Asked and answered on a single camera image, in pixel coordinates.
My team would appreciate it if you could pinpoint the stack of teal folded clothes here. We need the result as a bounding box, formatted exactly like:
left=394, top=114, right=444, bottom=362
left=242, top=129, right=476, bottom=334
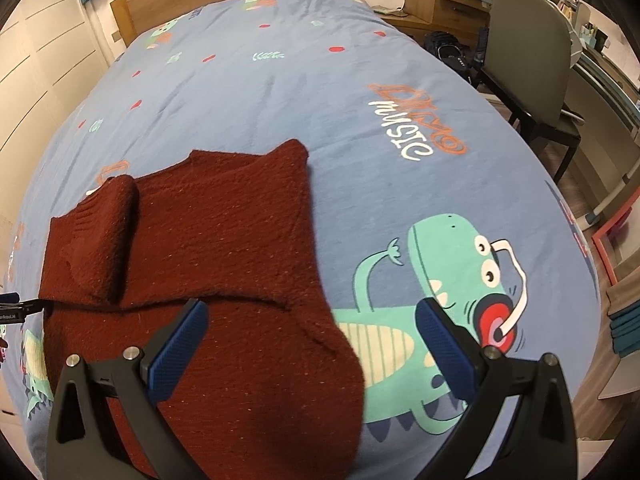
left=608, top=300, right=640, bottom=358

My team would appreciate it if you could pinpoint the black backpack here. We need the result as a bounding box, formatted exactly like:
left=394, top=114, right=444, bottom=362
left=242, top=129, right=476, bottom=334
left=423, top=30, right=487, bottom=82

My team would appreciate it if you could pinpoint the grey office chair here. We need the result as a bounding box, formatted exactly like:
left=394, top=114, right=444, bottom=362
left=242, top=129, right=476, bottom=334
left=477, top=0, right=585, bottom=182

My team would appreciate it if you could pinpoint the wooden desk cabinet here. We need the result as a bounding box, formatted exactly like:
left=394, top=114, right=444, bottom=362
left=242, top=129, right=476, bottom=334
left=382, top=0, right=491, bottom=48

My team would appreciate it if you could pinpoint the blue dinosaur print bedsheet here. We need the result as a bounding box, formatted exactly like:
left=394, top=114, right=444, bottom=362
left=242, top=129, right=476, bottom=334
left=1, top=0, right=600, bottom=479

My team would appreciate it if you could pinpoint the dark red knit sweater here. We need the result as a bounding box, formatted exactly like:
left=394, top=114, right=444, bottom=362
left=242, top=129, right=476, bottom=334
left=39, top=140, right=363, bottom=479

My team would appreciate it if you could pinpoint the cream wardrobe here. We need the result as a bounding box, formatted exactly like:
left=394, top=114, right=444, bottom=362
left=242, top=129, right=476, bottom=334
left=0, top=0, right=124, bottom=241

